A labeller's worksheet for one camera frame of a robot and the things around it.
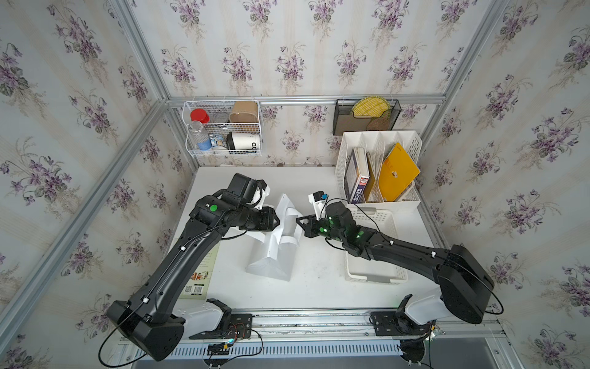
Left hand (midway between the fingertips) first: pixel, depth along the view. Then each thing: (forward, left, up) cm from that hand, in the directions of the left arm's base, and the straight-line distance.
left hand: (279, 224), depth 69 cm
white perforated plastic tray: (-4, -29, -24) cm, 38 cm away
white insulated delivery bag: (-5, -1, -3) cm, 6 cm away
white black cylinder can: (+39, +15, +1) cm, 42 cm away
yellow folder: (+31, -50, -10) cm, 60 cm away
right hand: (+6, -6, -8) cm, 12 cm away
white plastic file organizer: (+22, -54, -15) cm, 60 cm away
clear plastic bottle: (+38, +33, +2) cm, 50 cm away
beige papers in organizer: (+32, -38, -2) cm, 50 cm away
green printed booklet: (-10, +30, -26) cm, 41 cm away
